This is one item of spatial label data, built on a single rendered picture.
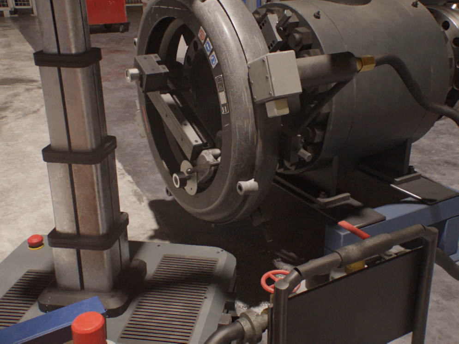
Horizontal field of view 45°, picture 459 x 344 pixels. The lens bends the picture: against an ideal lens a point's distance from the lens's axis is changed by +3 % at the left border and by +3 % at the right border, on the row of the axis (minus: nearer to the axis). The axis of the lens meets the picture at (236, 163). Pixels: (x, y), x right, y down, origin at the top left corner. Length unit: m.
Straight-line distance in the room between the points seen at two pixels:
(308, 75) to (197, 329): 0.66
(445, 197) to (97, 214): 1.21
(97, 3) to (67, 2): 5.82
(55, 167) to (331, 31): 0.91
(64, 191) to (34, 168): 1.69
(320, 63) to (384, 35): 0.48
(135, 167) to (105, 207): 1.57
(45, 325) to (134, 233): 1.42
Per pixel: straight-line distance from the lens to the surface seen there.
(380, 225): 1.81
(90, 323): 0.62
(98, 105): 1.24
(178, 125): 1.67
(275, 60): 1.30
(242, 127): 1.39
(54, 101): 1.22
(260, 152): 1.41
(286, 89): 1.30
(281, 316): 0.95
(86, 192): 1.26
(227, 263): 1.52
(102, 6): 7.02
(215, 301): 1.38
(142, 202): 2.46
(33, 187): 2.75
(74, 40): 1.19
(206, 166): 1.55
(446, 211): 2.04
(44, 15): 1.20
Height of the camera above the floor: 1.07
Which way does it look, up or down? 22 degrees down
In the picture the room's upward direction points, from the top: straight up
